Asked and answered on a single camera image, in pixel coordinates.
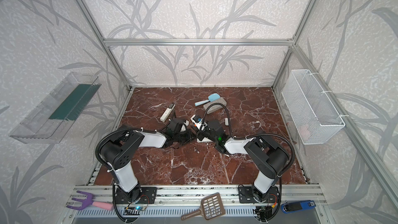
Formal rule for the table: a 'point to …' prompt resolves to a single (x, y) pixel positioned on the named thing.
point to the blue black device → (292, 206)
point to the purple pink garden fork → (88, 200)
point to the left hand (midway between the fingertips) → (200, 133)
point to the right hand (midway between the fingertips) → (194, 119)
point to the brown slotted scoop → (212, 207)
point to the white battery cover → (226, 122)
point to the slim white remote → (168, 112)
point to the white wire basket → (314, 116)
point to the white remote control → (205, 139)
